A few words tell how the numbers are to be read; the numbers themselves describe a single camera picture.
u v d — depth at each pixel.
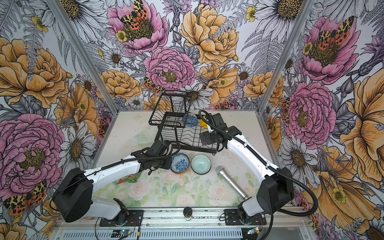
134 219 0.73
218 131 0.54
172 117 1.12
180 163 0.90
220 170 0.87
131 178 0.81
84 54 0.88
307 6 0.72
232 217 0.74
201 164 0.89
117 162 0.54
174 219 0.76
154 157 0.66
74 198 0.42
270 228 0.69
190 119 1.12
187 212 0.68
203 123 1.08
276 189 0.41
